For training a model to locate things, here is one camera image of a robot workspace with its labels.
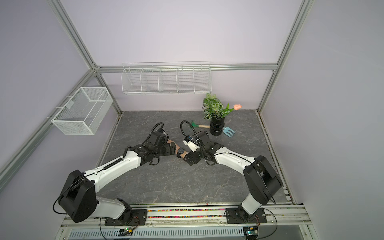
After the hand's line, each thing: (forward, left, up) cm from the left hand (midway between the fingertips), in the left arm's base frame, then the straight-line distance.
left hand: (170, 148), depth 86 cm
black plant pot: (+16, -30, -3) cm, 34 cm away
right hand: (-2, -11, -4) cm, 12 cm away
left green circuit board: (-37, +22, -14) cm, 45 cm away
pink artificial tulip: (+16, -41, +15) cm, 46 cm away
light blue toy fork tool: (+18, -40, -12) cm, 46 cm away
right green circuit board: (-42, -39, -14) cm, 59 cm away
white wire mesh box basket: (+17, +48, +15) cm, 53 cm away
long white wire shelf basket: (+46, +2, +16) cm, 49 cm away
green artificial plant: (+16, -26, +15) cm, 34 cm away
